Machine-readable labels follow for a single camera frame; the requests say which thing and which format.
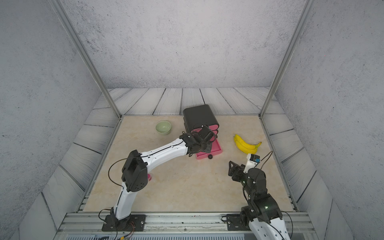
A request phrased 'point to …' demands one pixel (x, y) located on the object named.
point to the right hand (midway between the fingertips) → (236, 163)
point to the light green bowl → (163, 127)
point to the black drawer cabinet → (197, 116)
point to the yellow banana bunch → (249, 148)
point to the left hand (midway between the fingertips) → (211, 146)
